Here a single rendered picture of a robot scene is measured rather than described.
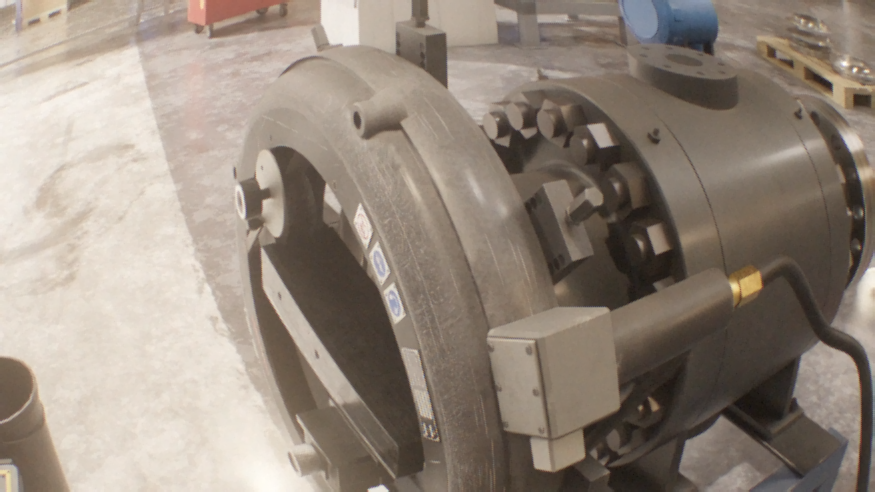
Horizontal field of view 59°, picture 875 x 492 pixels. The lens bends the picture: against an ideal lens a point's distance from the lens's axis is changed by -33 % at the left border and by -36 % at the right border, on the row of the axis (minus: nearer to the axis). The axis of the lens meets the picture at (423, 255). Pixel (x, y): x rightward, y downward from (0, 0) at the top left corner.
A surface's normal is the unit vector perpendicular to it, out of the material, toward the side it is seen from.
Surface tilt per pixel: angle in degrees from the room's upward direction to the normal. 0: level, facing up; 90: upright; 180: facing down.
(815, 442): 0
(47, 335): 0
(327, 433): 13
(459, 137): 33
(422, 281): 68
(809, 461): 0
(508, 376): 90
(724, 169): 42
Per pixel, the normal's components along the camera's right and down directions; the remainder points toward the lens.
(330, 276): 0.05, -0.80
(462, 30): 0.36, 0.38
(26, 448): 0.83, 0.25
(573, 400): 0.40, -0.02
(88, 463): -0.05, -0.91
